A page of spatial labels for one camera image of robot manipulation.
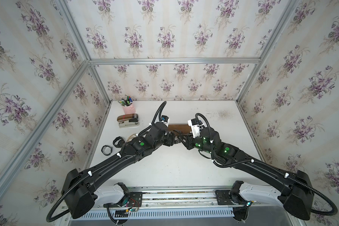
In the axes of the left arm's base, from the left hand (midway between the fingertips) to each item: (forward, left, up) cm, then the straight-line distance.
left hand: (171, 133), depth 77 cm
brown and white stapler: (+21, +31, -16) cm, 40 cm away
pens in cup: (+32, +33, -8) cm, 46 cm away
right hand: (-4, -5, +3) cm, 7 cm away
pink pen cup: (+29, +31, -13) cm, 44 cm away
